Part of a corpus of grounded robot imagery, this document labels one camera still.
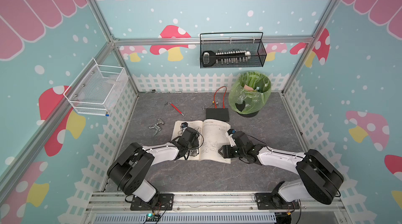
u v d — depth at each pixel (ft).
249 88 3.34
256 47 3.09
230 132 2.66
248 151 2.22
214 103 3.70
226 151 2.55
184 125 2.78
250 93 2.86
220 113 3.50
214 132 3.09
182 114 3.51
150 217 2.39
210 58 2.95
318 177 1.42
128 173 1.43
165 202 2.46
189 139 2.35
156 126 3.27
